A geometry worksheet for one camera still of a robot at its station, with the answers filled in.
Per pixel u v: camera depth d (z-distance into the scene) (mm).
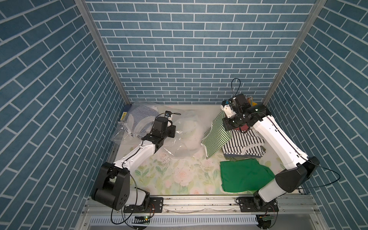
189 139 996
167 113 752
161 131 655
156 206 737
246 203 737
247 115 514
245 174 838
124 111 1129
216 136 845
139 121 1060
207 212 723
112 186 418
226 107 687
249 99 1021
